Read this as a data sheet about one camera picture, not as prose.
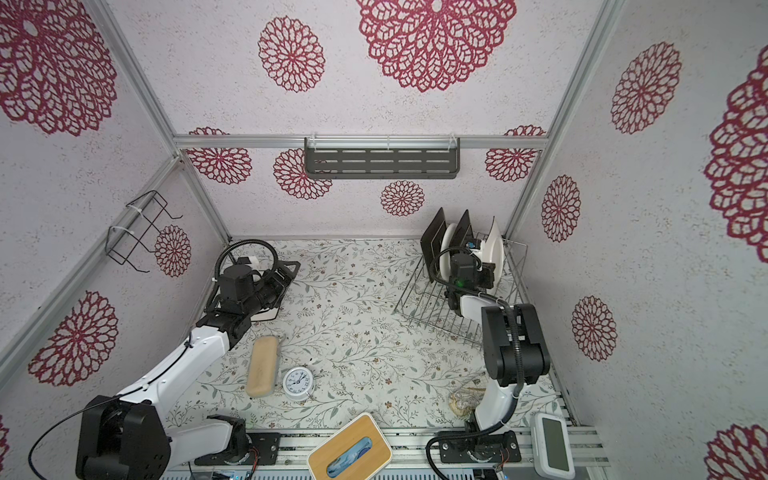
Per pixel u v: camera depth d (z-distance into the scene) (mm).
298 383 814
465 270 763
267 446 740
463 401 781
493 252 906
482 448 676
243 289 634
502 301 537
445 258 963
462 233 948
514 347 449
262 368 834
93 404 404
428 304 1001
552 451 702
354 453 713
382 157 952
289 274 741
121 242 726
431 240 945
